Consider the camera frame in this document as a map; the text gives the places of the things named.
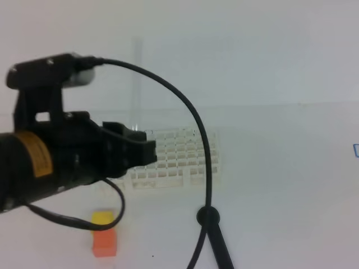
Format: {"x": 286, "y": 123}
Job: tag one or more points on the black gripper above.
{"x": 53, "y": 152}

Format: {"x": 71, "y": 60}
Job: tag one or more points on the clear glass test tube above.
{"x": 136, "y": 86}

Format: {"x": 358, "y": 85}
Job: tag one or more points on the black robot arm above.
{"x": 10, "y": 200}

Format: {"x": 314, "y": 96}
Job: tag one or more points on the white plastic test tube rack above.
{"x": 180, "y": 164}

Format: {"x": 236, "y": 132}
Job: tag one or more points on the yellow cube block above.
{"x": 102, "y": 217}

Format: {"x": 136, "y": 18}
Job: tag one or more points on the black round-headed stand pole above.
{"x": 214, "y": 233}

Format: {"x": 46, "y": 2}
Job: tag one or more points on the orange cube block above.
{"x": 104, "y": 243}

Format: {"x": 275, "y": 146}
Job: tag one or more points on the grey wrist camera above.
{"x": 66, "y": 70}

